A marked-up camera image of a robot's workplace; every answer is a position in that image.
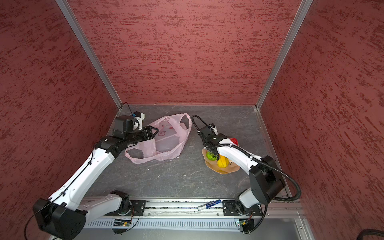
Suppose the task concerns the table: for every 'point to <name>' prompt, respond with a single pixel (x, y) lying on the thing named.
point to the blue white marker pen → (209, 204)
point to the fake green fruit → (211, 156)
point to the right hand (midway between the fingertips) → (219, 144)
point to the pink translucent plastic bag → (173, 131)
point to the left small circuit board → (121, 223)
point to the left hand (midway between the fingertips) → (155, 134)
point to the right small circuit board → (248, 225)
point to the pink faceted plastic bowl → (231, 167)
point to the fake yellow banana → (223, 161)
